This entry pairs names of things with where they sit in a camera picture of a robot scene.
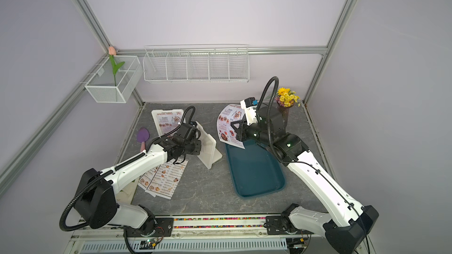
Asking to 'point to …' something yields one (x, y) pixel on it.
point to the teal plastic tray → (255, 169)
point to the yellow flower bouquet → (287, 97)
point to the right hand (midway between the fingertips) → (231, 123)
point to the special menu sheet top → (169, 121)
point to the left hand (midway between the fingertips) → (197, 146)
